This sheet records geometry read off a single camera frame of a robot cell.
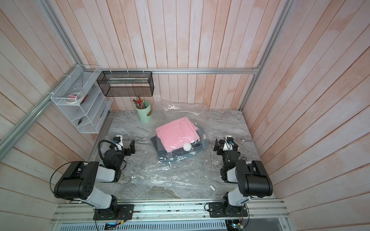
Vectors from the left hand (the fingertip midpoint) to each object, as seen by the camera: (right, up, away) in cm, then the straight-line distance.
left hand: (127, 141), depth 92 cm
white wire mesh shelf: (-18, +20, -13) cm, 30 cm away
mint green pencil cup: (+7, +19, +16) cm, 25 cm away
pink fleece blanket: (+31, +4, -1) cm, 31 cm away
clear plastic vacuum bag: (+34, -13, -1) cm, 36 cm away
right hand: (+63, +2, -1) cm, 63 cm away
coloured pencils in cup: (+5, +27, +6) cm, 28 cm away
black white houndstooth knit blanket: (+49, -2, +1) cm, 49 cm away
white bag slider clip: (+53, -25, -12) cm, 60 cm away
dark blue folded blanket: (+30, -8, -4) cm, 31 cm away
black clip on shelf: (-28, +13, -4) cm, 31 cm away
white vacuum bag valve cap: (+39, -4, -2) cm, 39 cm away
